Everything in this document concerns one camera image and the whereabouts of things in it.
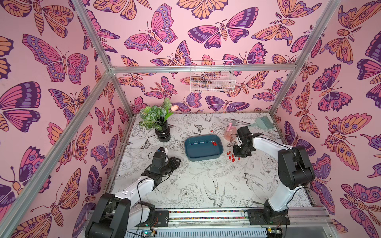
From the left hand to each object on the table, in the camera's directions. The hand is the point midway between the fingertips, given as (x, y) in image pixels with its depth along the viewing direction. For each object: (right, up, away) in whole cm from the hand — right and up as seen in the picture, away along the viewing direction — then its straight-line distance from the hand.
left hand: (181, 159), depth 88 cm
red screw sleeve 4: (+33, -2, +6) cm, 33 cm away
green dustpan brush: (+62, +23, +25) cm, 71 cm away
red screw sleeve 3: (+31, 0, +7) cm, 32 cm away
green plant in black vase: (-15, +25, -3) cm, 29 cm away
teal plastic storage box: (+12, +5, +12) cm, 18 cm away
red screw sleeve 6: (+37, -1, +7) cm, 37 cm away
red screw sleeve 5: (+30, +2, +9) cm, 31 cm away
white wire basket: (+20, +52, +7) cm, 56 cm away
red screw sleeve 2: (+21, +16, +21) cm, 34 cm away
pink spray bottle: (+28, +15, -5) cm, 33 cm away
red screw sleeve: (+22, +8, +13) cm, 27 cm away
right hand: (+33, +1, +7) cm, 34 cm away
